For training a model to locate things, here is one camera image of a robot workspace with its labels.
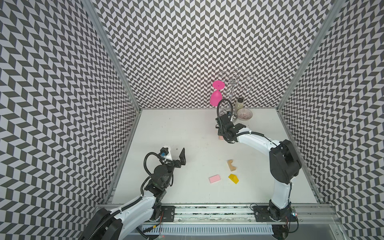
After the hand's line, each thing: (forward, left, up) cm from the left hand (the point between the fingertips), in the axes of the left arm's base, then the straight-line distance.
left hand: (176, 148), depth 81 cm
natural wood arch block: (-6, -32, -14) cm, 35 cm away
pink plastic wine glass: (+30, -23, +10) cm, 39 cm away
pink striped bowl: (+35, -47, -11) cm, 59 cm away
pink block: (-12, -21, -14) cm, 28 cm away
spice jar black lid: (+43, -44, -5) cm, 62 cm away
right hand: (+14, -29, -5) cm, 32 cm away
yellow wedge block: (-12, -32, -12) cm, 36 cm away
